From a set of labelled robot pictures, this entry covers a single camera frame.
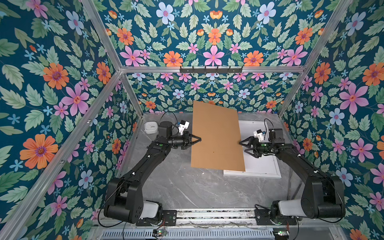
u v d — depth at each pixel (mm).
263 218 734
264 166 885
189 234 766
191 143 714
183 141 700
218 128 853
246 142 780
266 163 909
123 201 416
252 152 774
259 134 809
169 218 734
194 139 751
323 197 421
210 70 932
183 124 753
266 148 730
